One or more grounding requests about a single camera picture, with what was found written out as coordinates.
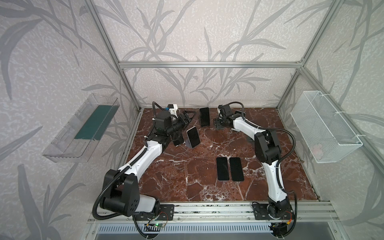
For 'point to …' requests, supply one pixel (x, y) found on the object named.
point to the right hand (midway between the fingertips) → (219, 117)
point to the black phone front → (222, 168)
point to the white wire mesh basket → (327, 138)
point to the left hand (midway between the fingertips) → (197, 112)
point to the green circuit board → (159, 224)
